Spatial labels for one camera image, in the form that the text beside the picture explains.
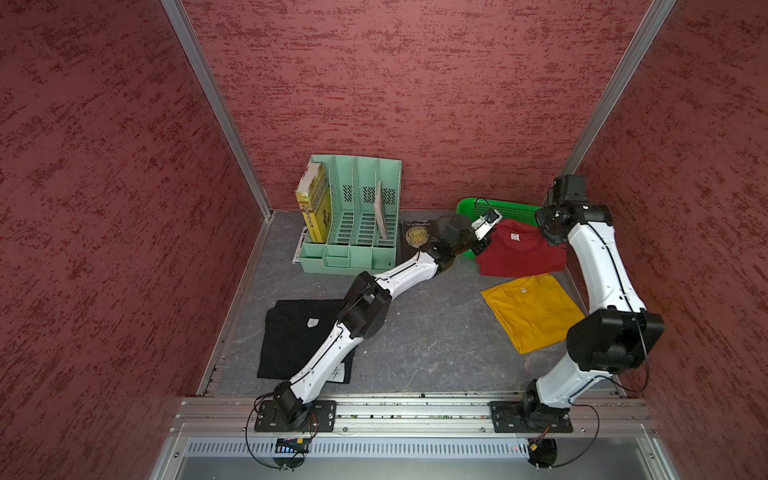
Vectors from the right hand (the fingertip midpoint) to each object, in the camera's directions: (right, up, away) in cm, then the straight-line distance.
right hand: (538, 225), depth 83 cm
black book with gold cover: (-34, -2, +27) cm, 44 cm away
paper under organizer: (-76, -4, +28) cm, 81 cm away
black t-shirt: (-72, -33, +6) cm, 79 cm away
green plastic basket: (-11, +8, +30) cm, 33 cm away
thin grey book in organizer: (-46, +6, +17) cm, 50 cm away
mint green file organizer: (-53, +13, +31) cm, 63 cm away
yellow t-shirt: (+4, -27, +9) cm, 29 cm away
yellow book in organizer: (-67, +8, +12) cm, 69 cm away
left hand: (-11, -1, +7) cm, 13 cm away
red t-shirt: (-4, -7, +3) cm, 8 cm away
